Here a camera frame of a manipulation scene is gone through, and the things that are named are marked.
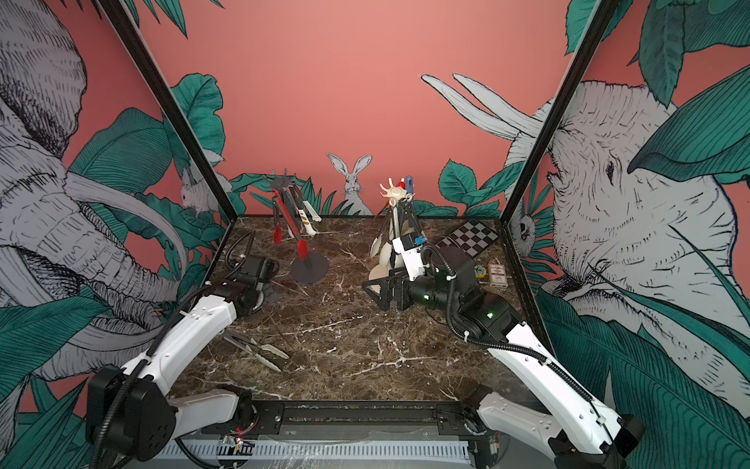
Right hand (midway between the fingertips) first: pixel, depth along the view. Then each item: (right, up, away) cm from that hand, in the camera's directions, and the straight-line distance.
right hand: (374, 276), depth 62 cm
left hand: (-33, -7, +23) cm, 41 cm away
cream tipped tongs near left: (-33, -26, +23) cm, 48 cm away
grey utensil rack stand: (-25, -1, +43) cm, 49 cm away
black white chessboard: (+37, +9, +50) cm, 62 cm away
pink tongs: (-25, +11, +20) cm, 34 cm away
